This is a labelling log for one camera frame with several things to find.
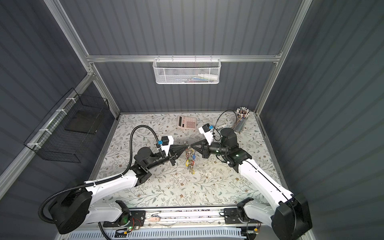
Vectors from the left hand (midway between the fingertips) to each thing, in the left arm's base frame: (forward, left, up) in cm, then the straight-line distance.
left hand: (187, 146), depth 70 cm
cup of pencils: (+29, -37, -8) cm, 47 cm away
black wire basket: (+10, +60, +1) cm, 61 cm away
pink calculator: (+37, 0, -24) cm, 44 cm away
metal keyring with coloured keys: (-4, -1, -4) cm, 5 cm away
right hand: (0, -3, -2) cm, 4 cm away
